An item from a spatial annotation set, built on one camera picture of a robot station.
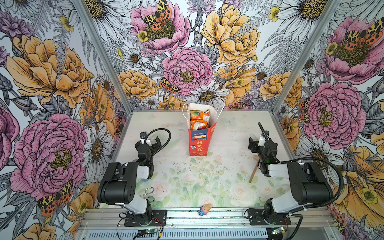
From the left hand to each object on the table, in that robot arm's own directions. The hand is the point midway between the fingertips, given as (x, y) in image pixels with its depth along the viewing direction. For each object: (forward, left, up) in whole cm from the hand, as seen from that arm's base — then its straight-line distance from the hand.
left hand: (150, 141), depth 93 cm
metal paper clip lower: (-30, -3, -9) cm, 31 cm away
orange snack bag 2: (-1, -29, +16) cm, 33 cm away
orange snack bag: (+9, -29, +13) cm, 33 cm away
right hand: (-1, -65, 0) cm, 65 cm away
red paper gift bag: (-5, -30, +8) cm, 31 cm away
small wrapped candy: (-37, -32, -5) cm, 49 cm away
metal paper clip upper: (-28, -1, -10) cm, 29 cm away
